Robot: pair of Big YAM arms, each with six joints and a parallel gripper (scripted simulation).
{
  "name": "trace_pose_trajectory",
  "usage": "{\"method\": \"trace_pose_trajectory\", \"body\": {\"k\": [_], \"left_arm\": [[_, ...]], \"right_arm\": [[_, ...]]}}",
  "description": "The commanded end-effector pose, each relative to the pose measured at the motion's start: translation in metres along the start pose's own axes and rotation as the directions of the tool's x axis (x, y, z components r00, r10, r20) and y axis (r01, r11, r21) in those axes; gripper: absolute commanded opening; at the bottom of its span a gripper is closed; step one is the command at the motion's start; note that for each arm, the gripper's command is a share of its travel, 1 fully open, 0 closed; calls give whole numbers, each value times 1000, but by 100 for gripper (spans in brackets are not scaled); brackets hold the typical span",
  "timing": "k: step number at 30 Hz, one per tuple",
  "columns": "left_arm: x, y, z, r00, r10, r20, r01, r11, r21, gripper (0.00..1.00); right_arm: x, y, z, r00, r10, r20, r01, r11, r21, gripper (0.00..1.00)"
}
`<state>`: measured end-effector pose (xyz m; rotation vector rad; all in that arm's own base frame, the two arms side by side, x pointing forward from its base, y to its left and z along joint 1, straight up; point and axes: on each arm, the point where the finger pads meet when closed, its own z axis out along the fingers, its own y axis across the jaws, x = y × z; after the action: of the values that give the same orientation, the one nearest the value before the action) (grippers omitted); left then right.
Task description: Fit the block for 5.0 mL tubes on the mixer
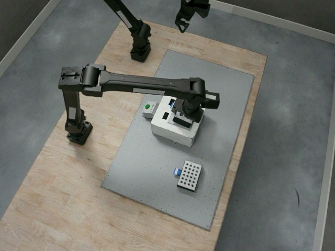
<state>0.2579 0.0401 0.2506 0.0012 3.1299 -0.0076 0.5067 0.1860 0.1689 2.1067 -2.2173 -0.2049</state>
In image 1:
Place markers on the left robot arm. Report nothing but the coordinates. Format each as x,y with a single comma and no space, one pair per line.
140,31

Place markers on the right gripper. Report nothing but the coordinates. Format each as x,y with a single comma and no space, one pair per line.
192,114

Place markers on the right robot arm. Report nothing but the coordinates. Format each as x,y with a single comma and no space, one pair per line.
84,79

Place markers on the white plate with round holes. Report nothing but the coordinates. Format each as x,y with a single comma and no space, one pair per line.
180,119

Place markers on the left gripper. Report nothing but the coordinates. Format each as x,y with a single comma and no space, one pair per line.
181,15

